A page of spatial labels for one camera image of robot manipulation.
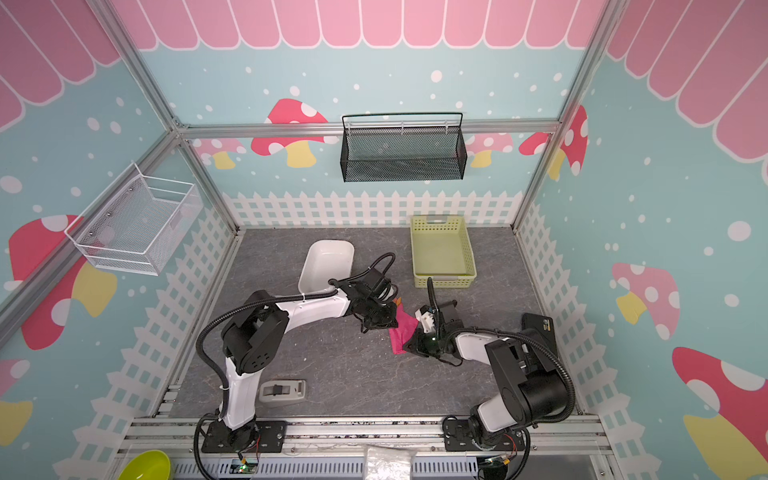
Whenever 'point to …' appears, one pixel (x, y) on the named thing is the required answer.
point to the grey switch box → (282, 389)
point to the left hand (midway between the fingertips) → (397, 329)
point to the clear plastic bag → (387, 463)
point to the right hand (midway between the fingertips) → (402, 346)
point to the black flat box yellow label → (544, 325)
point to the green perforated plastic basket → (442, 250)
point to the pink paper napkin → (406, 327)
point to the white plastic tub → (326, 259)
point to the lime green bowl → (149, 464)
